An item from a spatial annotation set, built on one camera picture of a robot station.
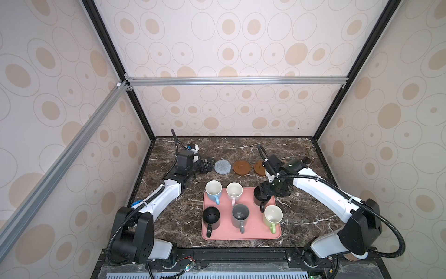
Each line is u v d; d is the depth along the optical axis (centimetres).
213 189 89
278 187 67
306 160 110
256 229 82
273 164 63
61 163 55
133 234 42
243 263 73
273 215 81
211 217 83
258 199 81
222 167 104
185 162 65
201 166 76
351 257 72
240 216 85
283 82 175
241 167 104
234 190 89
